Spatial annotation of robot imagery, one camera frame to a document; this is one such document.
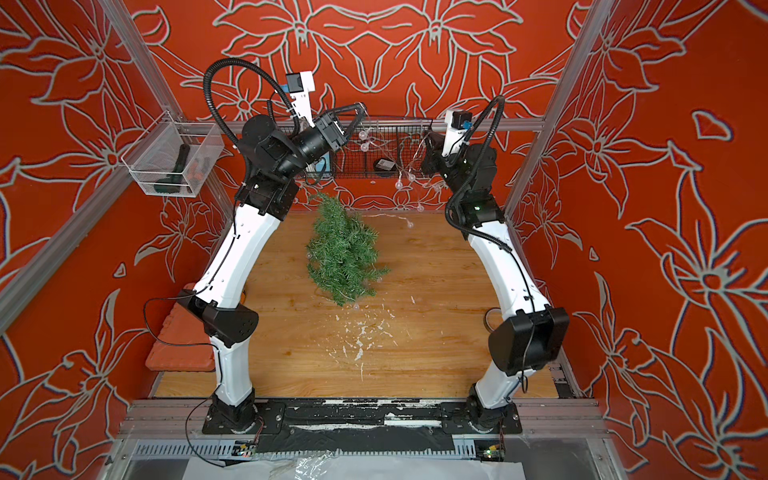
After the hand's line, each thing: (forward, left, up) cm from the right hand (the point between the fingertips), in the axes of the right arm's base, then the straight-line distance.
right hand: (418, 128), depth 66 cm
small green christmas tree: (-19, +18, -24) cm, 35 cm away
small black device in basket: (+18, +8, -22) cm, 30 cm away
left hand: (-9, +12, +10) cm, 18 cm away
